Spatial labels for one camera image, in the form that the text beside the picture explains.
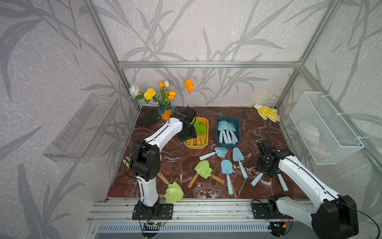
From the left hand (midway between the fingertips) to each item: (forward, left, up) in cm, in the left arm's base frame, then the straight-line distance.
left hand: (192, 137), depth 89 cm
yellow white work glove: (+32, -58, -10) cm, 67 cm away
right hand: (-18, -37, -4) cm, 42 cm away
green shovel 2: (-24, +9, -11) cm, 28 cm away
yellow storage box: (+1, -1, -9) cm, 9 cm away
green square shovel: (-16, -7, -10) cm, 20 cm away
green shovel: (-29, +9, -12) cm, 33 cm away
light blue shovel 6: (+15, -22, -7) cm, 27 cm away
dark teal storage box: (+18, -30, -5) cm, 36 cm away
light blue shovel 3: (-15, -21, -11) cm, 28 cm away
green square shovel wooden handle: (-19, -9, -10) cm, 23 cm away
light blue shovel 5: (-26, -50, -7) cm, 57 cm away
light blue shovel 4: (-22, -37, -9) cm, 44 cm away
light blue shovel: (-4, -18, -10) cm, 21 cm away
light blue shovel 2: (-7, -29, -11) cm, 32 cm away
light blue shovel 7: (+13, -27, -8) cm, 32 cm away
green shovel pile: (+15, -2, -8) cm, 17 cm away
